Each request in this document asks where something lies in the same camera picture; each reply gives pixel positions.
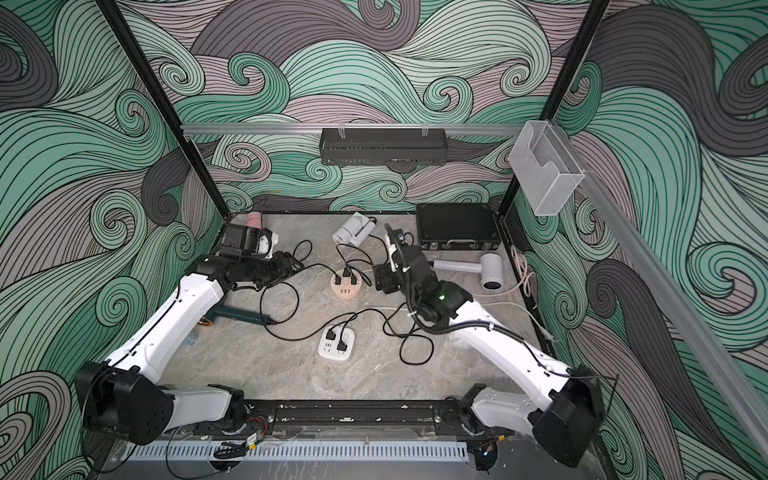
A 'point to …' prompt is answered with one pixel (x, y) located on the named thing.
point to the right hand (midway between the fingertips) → (383, 264)
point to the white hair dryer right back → (490, 267)
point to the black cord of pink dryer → (338, 278)
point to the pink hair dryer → (254, 220)
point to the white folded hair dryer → (355, 231)
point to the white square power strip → (329, 348)
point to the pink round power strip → (346, 290)
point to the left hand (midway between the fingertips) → (296, 266)
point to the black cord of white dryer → (371, 266)
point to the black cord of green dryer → (293, 315)
